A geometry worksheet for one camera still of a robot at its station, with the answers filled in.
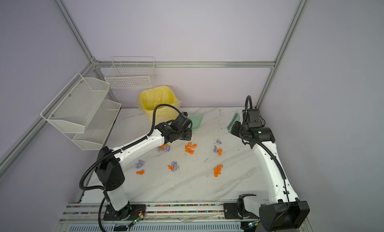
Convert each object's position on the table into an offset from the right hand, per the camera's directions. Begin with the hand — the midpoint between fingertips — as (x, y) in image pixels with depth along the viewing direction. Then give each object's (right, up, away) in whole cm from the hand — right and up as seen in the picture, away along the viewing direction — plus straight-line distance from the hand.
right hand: (234, 127), depth 76 cm
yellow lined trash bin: (-52, +18, +23) cm, 59 cm away
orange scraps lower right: (-7, -26, +10) cm, 29 cm away
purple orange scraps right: (-5, -16, +19) cm, 25 cm away
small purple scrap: (-4, -11, +24) cm, 27 cm away
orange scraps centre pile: (-25, -15, +22) cm, 37 cm away
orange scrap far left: (-53, -27, +10) cm, 60 cm away
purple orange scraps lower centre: (-34, -24, +12) cm, 43 cm away
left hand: (-25, -4, +8) cm, 27 cm away
